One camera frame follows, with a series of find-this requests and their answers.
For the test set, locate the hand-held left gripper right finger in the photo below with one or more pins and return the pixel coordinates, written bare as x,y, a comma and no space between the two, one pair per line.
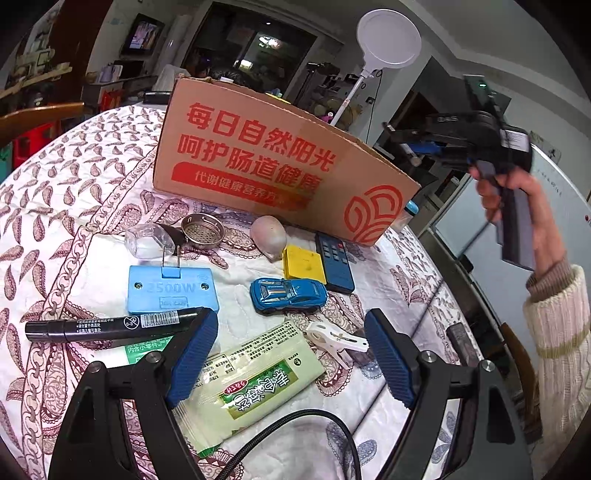
390,360

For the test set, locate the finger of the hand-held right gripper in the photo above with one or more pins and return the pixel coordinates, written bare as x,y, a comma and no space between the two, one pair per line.
411,131
429,148

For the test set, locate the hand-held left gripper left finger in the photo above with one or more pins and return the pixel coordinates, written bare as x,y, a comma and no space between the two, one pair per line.
194,355

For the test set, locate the green seasoning packet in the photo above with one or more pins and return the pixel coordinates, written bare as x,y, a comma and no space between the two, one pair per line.
254,383

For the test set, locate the black marker pen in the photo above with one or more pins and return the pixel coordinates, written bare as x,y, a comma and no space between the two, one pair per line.
111,325

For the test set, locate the printed cardboard box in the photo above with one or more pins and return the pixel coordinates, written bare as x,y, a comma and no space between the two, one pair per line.
258,152

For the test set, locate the person's right forearm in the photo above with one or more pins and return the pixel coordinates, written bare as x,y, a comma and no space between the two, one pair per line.
563,332

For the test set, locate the person's right hand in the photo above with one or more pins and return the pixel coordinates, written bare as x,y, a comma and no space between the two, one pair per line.
547,217

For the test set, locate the small green white packet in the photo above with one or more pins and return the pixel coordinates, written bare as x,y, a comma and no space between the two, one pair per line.
138,353

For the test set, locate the white plastic clip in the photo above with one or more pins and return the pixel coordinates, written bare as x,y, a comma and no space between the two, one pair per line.
334,341

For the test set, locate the blue lid toothpick jar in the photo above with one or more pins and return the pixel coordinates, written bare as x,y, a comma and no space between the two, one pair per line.
408,214

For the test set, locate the blue plug adapter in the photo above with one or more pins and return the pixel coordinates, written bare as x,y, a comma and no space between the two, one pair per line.
171,288

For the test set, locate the standing fan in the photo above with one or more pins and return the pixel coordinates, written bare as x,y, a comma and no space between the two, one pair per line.
330,108

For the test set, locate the blue remote control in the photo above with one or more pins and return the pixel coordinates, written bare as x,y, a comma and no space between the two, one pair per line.
334,263

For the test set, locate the blue toy car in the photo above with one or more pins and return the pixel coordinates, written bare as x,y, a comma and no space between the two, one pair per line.
288,295

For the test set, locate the metal sink strainer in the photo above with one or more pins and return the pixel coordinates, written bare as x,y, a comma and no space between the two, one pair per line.
202,230

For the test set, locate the yellow flat box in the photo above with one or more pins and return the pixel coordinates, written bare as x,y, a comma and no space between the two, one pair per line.
304,263

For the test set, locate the brown chair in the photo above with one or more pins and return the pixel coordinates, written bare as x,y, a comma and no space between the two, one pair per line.
521,369

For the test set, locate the beige egg-shaped stone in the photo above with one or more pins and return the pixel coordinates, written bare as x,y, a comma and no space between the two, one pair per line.
269,235

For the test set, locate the red plastic crate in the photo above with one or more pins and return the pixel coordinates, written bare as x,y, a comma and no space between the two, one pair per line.
34,143

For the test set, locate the wooden chair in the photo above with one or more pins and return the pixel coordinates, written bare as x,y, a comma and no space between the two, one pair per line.
37,120

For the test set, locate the framed screen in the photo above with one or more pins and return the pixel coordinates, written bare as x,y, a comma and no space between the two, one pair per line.
144,34

